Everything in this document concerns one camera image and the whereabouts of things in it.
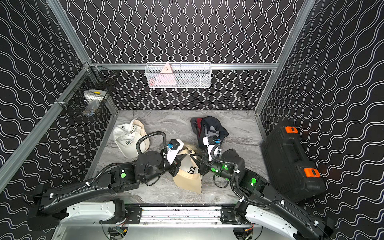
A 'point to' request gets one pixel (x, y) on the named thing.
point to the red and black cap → (197, 125)
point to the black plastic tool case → (283, 156)
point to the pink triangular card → (166, 77)
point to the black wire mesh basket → (92, 76)
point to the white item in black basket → (93, 98)
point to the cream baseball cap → (144, 145)
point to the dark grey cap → (213, 128)
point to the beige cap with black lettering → (189, 177)
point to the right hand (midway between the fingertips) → (191, 153)
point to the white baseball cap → (126, 135)
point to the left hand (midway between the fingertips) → (186, 151)
